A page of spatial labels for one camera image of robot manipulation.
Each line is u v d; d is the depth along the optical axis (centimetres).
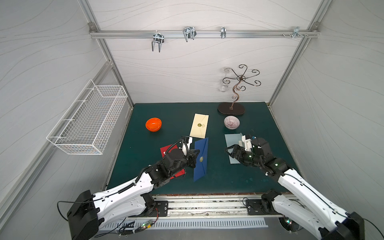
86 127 69
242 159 68
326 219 41
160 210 74
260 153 58
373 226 39
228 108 117
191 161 65
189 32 77
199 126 107
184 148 62
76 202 43
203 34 78
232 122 108
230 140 101
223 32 78
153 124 104
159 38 78
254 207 73
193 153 66
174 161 55
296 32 76
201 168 79
